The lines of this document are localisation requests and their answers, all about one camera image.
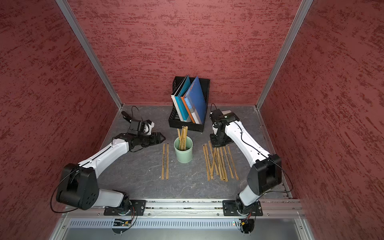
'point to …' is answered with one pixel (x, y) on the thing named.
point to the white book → (173, 95)
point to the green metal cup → (184, 156)
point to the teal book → (182, 90)
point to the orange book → (186, 106)
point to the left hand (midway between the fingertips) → (160, 142)
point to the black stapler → (126, 116)
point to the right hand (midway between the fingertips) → (218, 147)
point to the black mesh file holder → (174, 120)
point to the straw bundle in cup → (182, 138)
